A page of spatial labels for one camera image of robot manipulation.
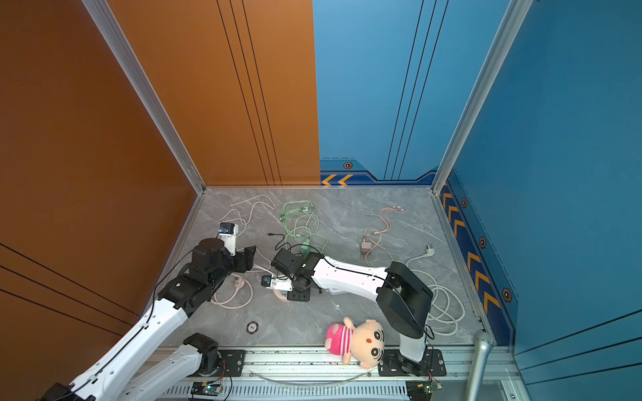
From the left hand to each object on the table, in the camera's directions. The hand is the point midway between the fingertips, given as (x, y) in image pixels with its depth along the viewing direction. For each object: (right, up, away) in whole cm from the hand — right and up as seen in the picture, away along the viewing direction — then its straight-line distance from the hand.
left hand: (246, 243), depth 79 cm
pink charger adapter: (+41, -4, +18) cm, 45 cm away
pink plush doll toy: (+36, -27, -9) cm, 46 cm away
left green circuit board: (-9, -41, -8) cm, 42 cm away
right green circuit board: (+53, -40, -10) cm, 67 cm away
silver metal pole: (+73, -30, -5) cm, 79 cm away
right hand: (+16, -15, +4) cm, 22 cm away
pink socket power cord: (-6, -15, +8) cm, 18 cm away
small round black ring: (+1, -28, +1) cm, 28 cm away
